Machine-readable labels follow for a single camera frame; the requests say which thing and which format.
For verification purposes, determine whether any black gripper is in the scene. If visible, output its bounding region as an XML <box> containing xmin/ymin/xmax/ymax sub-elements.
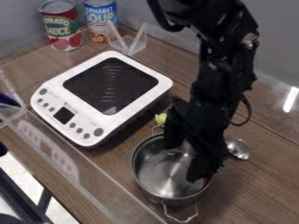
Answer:
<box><xmin>162</xmin><ymin>64</ymin><xmax>257</xmax><ymax>183</ymax></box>

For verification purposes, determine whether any spoon with green handle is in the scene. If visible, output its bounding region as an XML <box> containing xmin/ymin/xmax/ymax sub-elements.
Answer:
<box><xmin>152</xmin><ymin>113</ymin><xmax>250</xmax><ymax>160</ymax></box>

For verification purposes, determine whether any silver steel pot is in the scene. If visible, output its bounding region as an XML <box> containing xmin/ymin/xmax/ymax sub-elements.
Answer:
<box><xmin>130</xmin><ymin>125</ymin><xmax>212</xmax><ymax>224</ymax></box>

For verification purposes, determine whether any white and black stove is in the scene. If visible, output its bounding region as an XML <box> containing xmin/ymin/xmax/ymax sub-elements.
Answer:
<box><xmin>30</xmin><ymin>51</ymin><xmax>173</xmax><ymax>147</ymax></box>

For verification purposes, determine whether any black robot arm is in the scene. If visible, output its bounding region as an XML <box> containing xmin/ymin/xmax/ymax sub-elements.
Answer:
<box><xmin>146</xmin><ymin>0</ymin><xmax>258</xmax><ymax>183</ymax></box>

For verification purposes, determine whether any clear acrylic front barrier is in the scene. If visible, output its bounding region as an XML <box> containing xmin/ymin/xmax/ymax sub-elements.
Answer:
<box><xmin>0</xmin><ymin>71</ymin><xmax>164</xmax><ymax>224</ymax></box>

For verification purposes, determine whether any clear acrylic stand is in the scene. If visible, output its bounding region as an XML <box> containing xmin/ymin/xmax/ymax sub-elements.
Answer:
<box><xmin>108</xmin><ymin>22</ymin><xmax>146</xmax><ymax>56</ymax></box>

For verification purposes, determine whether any alphabet soup can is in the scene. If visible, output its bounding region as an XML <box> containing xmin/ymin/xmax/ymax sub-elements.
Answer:
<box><xmin>84</xmin><ymin>0</ymin><xmax>117</xmax><ymax>43</ymax></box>

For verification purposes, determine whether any tomato sauce can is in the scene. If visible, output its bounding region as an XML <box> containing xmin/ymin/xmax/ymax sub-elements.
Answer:
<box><xmin>38</xmin><ymin>0</ymin><xmax>81</xmax><ymax>52</ymax></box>

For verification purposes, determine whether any black metal table frame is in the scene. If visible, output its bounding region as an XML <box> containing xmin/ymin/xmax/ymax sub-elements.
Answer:
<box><xmin>0</xmin><ymin>168</ymin><xmax>53</xmax><ymax>224</ymax></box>

